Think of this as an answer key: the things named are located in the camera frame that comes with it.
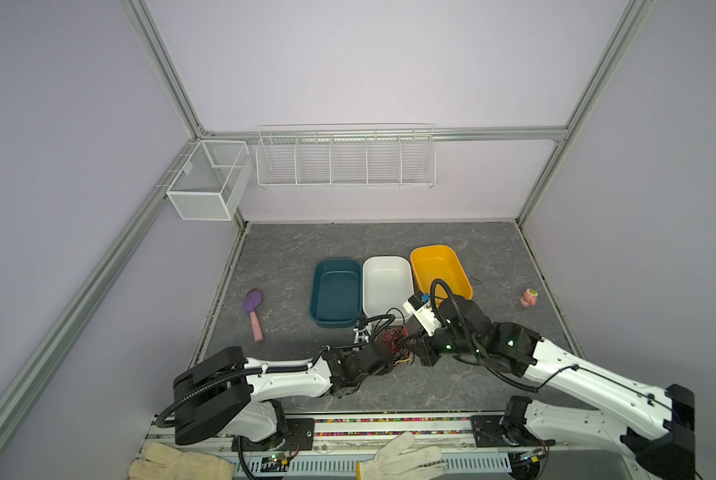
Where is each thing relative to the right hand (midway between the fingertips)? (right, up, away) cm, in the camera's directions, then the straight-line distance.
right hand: (401, 345), depth 69 cm
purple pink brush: (-46, +5, +27) cm, 54 cm away
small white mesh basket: (-62, +47, +32) cm, 84 cm away
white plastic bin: (-1, +11, +34) cm, 36 cm away
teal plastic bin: (-19, +8, +27) cm, 34 cm away
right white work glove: (-2, -28, +1) cm, 28 cm away
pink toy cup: (+43, +7, +25) cm, 50 cm away
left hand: (-5, -8, +14) cm, 17 cm away
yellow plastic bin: (+15, +17, +39) cm, 45 cm away
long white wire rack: (-15, +53, +30) cm, 63 cm away
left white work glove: (-57, -28, 0) cm, 63 cm away
